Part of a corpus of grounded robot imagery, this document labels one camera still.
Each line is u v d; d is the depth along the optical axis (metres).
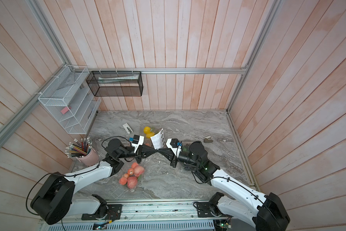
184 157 0.61
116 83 1.06
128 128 1.07
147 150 0.66
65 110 0.83
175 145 0.57
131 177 0.81
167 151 0.64
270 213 0.39
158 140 0.64
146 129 1.02
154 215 0.73
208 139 1.01
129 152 0.65
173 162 0.61
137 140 0.60
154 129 1.02
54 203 0.41
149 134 0.99
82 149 0.86
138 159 0.64
